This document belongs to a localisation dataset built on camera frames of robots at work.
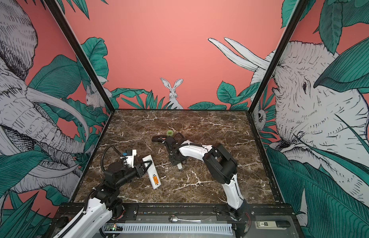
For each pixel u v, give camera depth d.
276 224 0.67
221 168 0.51
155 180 0.78
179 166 0.90
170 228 0.70
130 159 0.71
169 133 1.07
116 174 0.60
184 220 0.72
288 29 0.76
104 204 0.56
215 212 0.74
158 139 1.03
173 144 0.74
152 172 0.78
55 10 0.70
